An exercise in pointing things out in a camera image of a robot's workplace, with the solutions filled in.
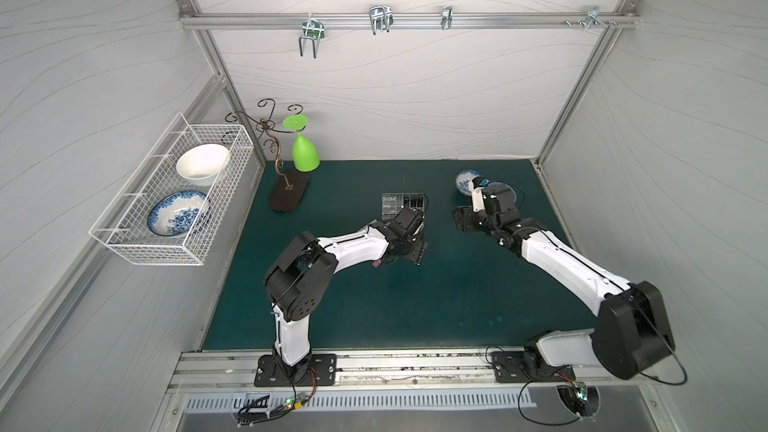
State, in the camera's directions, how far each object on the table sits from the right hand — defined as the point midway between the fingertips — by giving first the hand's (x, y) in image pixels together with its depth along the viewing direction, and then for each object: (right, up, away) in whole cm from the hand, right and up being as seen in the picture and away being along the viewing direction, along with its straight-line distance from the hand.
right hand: (463, 209), depth 87 cm
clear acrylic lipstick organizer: (-21, +1, +16) cm, 26 cm away
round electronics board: (+25, -45, -16) cm, 54 cm away
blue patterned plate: (-69, +1, -22) cm, 73 cm away
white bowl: (-68, +12, -15) cm, 70 cm away
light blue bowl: (+21, +8, +27) cm, 35 cm away
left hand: (-13, -13, +4) cm, 19 cm away
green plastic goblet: (-49, +16, +5) cm, 51 cm away
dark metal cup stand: (-61, +4, +22) cm, 65 cm away
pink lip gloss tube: (-26, -17, +4) cm, 31 cm away
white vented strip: (-26, -45, -16) cm, 54 cm away
